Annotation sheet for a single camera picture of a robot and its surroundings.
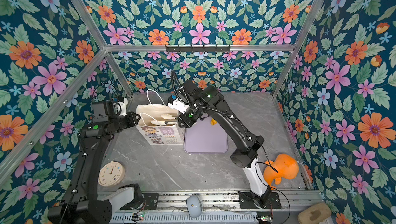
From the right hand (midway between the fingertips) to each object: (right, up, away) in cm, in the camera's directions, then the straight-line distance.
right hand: (182, 120), depth 69 cm
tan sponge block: (+59, -42, -1) cm, 73 cm away
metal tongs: (-10, +1, +9) cm, 14 cm away
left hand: (-22, +4, +4) cm, 22 cm away
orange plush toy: (+49, -23, +6) cm, 55 cm away
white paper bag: (-7, -9, +11) cm, 16 cm away
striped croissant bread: (+15, -4, +32) cm, 36 cm away
